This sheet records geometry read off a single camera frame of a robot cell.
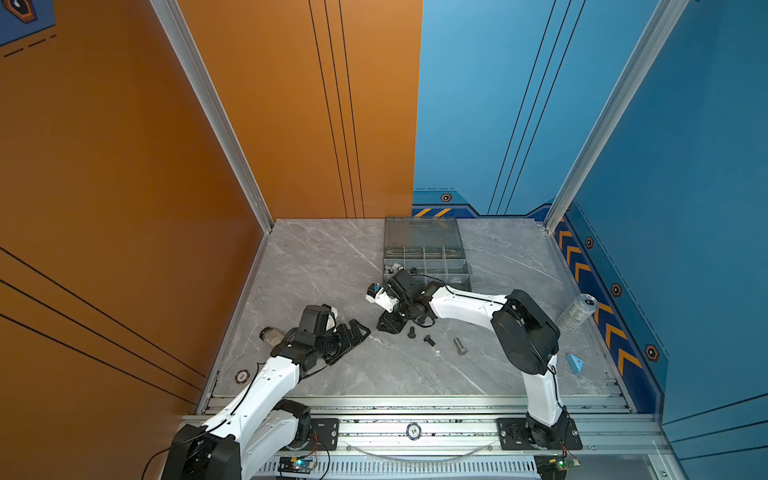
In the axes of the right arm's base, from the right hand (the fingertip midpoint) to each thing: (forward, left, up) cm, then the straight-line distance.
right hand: (380, 323), depth 90 cm
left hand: (-6, +5, +4) cm, 9 cm away
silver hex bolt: (-8, -24, -2) cm, 25 cm away
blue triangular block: (-12, -55, -2) cm, 57 cm away
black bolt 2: (-5, -15, -3) cm, 16 cm away
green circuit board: (-35, +19, -4) cm, 40 cm away
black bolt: (-3, -10, -2) cm, 10 cm away
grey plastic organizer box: (+29, -18, +2) cm, 34 cm away
